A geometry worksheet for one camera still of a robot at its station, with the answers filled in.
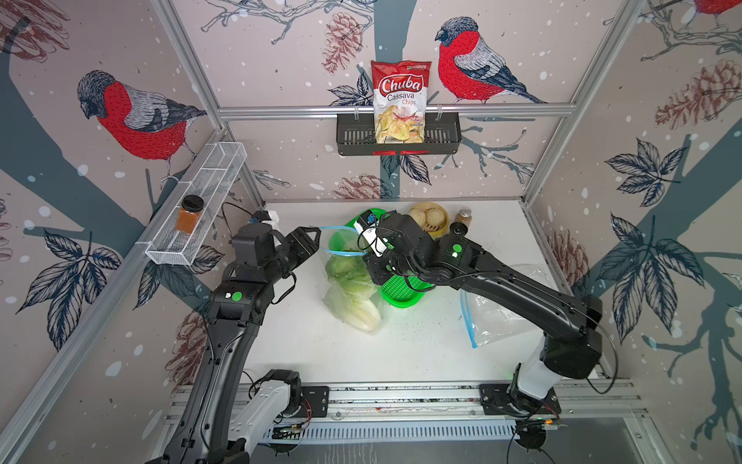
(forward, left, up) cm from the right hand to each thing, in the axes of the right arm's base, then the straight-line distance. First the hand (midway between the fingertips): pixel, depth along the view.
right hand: (363, 257), depth 66 cm
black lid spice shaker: (+26, -30, -20) cm, 44 cm away
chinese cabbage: (-1, +3, -5) cm, 6 cm away
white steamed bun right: (+35, -23, -24) cm, 48 cm away
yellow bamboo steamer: (+33, -23, -29) cm, 50 cm away
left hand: (+5, +11, +4) cm, 13 cm away
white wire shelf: (+27, +49, +1) cm, 56 cm away
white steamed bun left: (+35, -17, -23) cm, 45 cm away
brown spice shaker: (+34, -33, -21) cm, 52 cm away
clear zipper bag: (-2, +4, -14) cm, 14 cm away
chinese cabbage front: (-4, +2, -23) cm, 23 cm away
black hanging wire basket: (+46, +6, +4) cm, 47 cm away
